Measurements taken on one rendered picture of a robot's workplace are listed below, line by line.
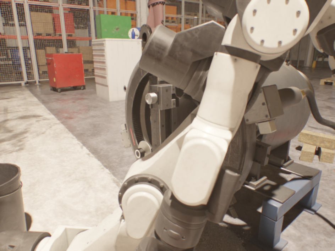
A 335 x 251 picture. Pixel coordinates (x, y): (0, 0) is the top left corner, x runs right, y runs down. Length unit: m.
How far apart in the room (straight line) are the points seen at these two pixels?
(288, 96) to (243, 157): 0.26
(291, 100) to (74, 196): 1.44
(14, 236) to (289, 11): 0.95
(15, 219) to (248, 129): 1.15
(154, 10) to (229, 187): 5.33
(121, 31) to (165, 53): 7.93
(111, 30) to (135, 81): 7.15
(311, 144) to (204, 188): 2.30
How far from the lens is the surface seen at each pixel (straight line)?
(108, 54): 4.84
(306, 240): 1.57
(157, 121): 1.10
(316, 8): 0.57
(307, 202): 1.80
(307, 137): 2.65
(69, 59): 6.34
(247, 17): 0.36
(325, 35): 0.79
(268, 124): 0.83
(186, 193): 0.40
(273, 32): 0.35
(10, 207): 1.41
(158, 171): 0.64
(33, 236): 0.98
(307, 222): 1.70
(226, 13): 0.57
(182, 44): 0.56
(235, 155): 0.90
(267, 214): 1.34
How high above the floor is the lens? 0.93
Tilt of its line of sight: 17 degrees down
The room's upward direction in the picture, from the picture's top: straight up
